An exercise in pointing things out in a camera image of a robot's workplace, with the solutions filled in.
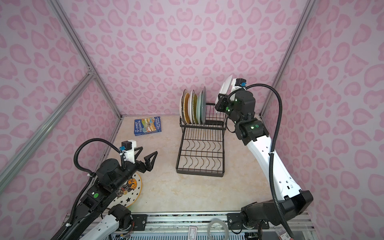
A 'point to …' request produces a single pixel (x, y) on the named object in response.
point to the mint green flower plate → (198, 108)
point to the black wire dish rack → (201, 148)
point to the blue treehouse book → (147, 125)
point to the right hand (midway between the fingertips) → (218, 92)
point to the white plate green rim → (190, 101)
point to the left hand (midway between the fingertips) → (149, 148)
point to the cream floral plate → (181, 107)
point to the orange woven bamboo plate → (186, 108)
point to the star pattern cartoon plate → (128, 193)
